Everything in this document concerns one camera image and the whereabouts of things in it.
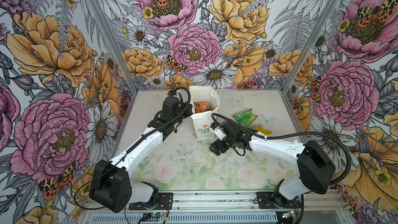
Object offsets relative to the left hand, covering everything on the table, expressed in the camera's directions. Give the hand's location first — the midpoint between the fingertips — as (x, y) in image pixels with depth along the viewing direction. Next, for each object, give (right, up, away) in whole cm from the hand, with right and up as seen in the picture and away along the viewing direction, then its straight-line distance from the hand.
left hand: (192, 109), depth 82 cm
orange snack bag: (+5, +1, +12) cm, 13 cm away
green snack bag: (+33, -7, +18) cm, 38 cm away
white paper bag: (+5, -6, -3) cm, 8 cm away
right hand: (+13, -21, +2) cm, 25 cm away
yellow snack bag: (+41, -13, +15) cm, 45 cm away
